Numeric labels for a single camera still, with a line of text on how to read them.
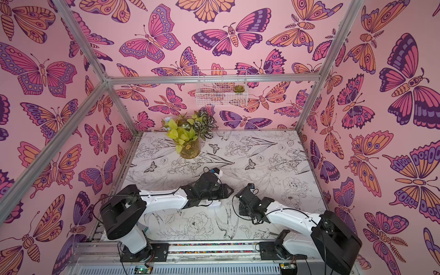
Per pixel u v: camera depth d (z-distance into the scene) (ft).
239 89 3.03
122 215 1.48
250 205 2.16
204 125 3.09
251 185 2.60
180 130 3.14
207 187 2.26
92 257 2.41
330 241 1.35
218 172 2.65
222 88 3.13
